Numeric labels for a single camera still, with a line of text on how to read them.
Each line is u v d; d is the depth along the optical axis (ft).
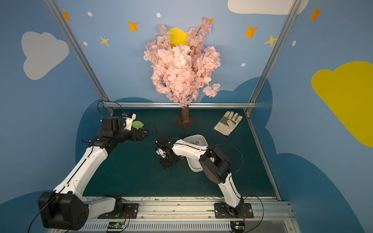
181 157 3.05
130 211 2.41
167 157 2.51
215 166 1.68
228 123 3.75
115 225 2.35
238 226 2.39
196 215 2.41
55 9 2.27
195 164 2.99
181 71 2.03
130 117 2.31
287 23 2.46
